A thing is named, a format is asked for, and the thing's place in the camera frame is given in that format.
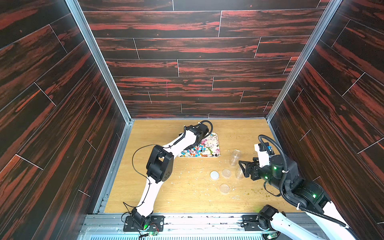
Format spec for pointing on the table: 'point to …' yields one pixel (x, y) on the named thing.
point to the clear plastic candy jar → (236, 155)
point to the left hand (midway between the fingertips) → (181, 140)
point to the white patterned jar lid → (214, 175)
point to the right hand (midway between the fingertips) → (250, 158)
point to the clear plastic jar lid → (226, 173)
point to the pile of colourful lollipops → (197, 151)
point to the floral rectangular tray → (209, 147)
